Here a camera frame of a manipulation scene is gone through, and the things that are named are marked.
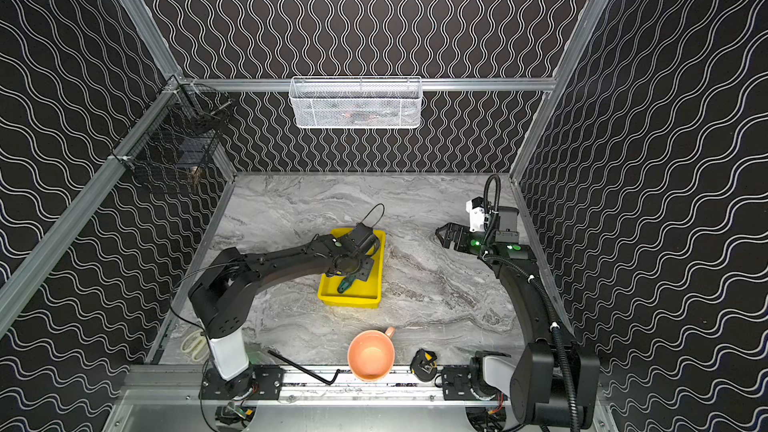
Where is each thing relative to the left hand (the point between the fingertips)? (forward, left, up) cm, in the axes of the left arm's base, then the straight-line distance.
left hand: (373, 271), depth 89 cm
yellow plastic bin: (-6, +3, -3) cm, 8 cm away
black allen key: (-26, +16, -6) cm, 31 cm away
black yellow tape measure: (-24, -14, -3) cm, 28 cm away
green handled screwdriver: (-3, +8, -2) cm, 9 cm away
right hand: (+6, -23, +11) cm, 26 cm away
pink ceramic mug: (-22, -1, -5) cm, 22 cm away
